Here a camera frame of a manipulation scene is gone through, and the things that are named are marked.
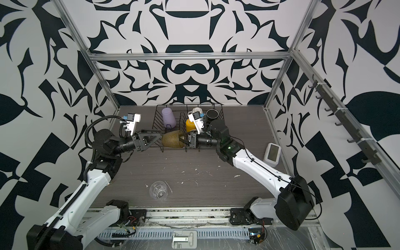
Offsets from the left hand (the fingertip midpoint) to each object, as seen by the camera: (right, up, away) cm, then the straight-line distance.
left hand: (161, 132), depth 63 cm
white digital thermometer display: (+55, -14, +25) cm, 62 cm away
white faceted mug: (+13, +12, +39) cm, 43 cm away
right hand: (+6, -3, +3) cm, 7 cm away
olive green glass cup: (+4, -3, -2) cm, 5 cm away
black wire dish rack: (+2, +10, +45) cm, 46 cm away
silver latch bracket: (+9, -46, +5) cm, 47 cm away
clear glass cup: (-6, -32, +20) cm, 38 cm away
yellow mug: (+9, +2, +33) cm, 34 cm away
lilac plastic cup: (-4, +5, +36) cm, 37 cm away
